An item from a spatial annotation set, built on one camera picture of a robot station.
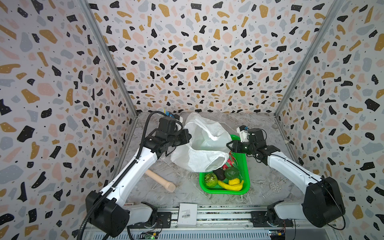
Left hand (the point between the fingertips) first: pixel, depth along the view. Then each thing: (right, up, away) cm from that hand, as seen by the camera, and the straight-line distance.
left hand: (192, 133), depth 74 cm
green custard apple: (+9, -25, +6) cm, 27 cm away
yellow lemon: (+22, -26, +6) cm, 35 cm away
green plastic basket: (+27, -23, +6) cm, 36 cm away
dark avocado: (+15, -23, +10) cm, 30 cm away
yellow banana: (+22, -29, +4) cm, 36 cm away
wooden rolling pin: (-13, -30, +7) cm, 33 cm away
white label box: (-2, -39, -3) cm, 39 cm away
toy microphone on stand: (-17, +12, +14) cm, 25 cm away
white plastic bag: (+7, -8, -8) cm, 13 cm away
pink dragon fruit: (+21, -17, +11) cm, 30 cm away
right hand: (+19, -5, +10) cm, 22 cm away
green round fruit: (+20, -21, +5) cm, 30 cm away
